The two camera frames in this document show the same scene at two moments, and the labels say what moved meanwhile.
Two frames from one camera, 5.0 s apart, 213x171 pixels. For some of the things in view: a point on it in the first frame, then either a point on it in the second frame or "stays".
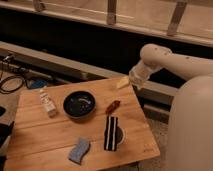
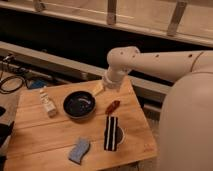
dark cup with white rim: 120,135 stays
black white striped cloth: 110,137 stays
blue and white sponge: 76,153 stays
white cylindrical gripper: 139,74 → 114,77
